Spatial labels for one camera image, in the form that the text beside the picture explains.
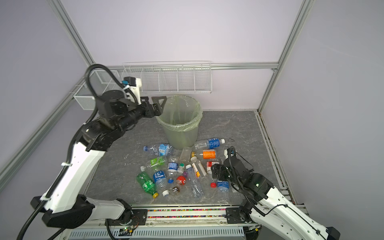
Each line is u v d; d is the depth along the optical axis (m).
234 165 0.52
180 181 0.81
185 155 0.97
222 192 0.80
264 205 0.48
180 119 1.05
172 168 0.85
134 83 0.49
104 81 1.02
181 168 0.87
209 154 0.91
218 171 0.65
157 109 0.52
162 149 0.94
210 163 0.90
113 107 0.40
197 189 0.77
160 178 0.81
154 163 0.87
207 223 0.74
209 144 0.94
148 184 0.79
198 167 0.87
